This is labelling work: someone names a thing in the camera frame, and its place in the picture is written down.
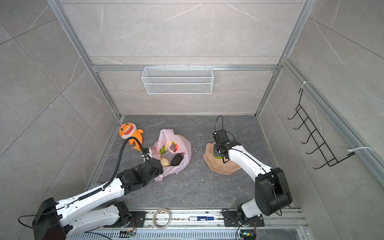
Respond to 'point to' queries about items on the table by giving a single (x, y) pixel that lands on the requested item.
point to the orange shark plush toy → (128, 130)
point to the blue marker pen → (200, 218)
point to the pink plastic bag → (173, 151)
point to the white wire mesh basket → (177, 80)
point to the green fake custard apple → (218, 157)
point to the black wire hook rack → (330, 159)
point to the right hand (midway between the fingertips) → (220, 148)
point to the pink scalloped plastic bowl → (217, 164)
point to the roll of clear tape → (154, 216)
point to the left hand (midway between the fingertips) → (161, 160)
